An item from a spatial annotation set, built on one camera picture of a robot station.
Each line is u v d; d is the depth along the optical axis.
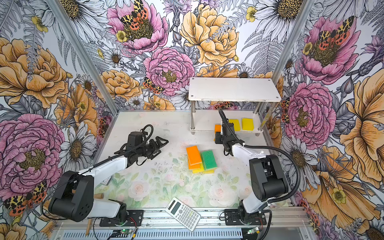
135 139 0.69
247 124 1.05
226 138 0.73
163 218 0.76
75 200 0.43
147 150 0.76
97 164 0.52
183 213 0.75
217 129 1.02
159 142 0.79
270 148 0.51
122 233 0.72
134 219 0.73
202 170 0.87
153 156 0.86
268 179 0.46
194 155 0.90
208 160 0.89
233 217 0.74
